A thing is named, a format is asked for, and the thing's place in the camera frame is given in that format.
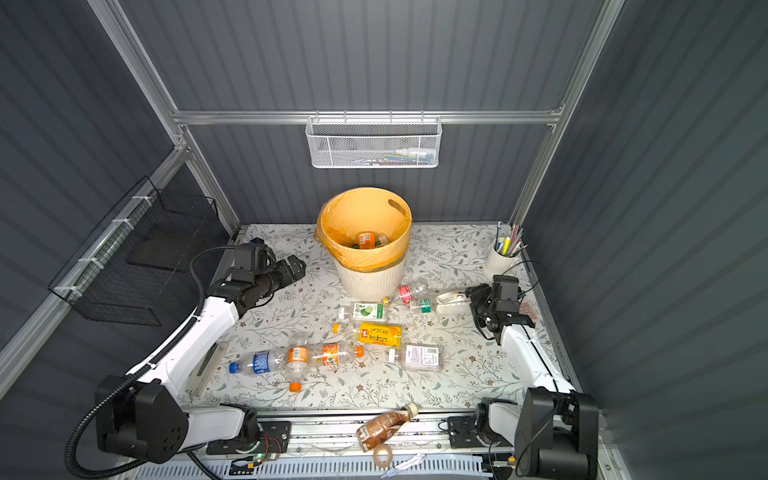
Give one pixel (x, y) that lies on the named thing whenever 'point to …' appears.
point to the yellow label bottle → (374, 334)
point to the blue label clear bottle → (262, 362)
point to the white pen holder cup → (502, 254)
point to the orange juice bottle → (366, 241)
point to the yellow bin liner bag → (345, 214)
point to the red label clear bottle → (406, 292)
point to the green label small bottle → (363, 311)
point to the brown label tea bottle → (381, 240)
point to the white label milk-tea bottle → (453, 303)
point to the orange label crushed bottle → (331, 354)
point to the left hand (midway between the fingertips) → (292, 269)
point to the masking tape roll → (375, 456)
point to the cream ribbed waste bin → (376, 286)
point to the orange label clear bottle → (297, 362)
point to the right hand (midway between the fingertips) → (473, 295)
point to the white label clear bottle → (418, 357)
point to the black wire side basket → (132, 267)
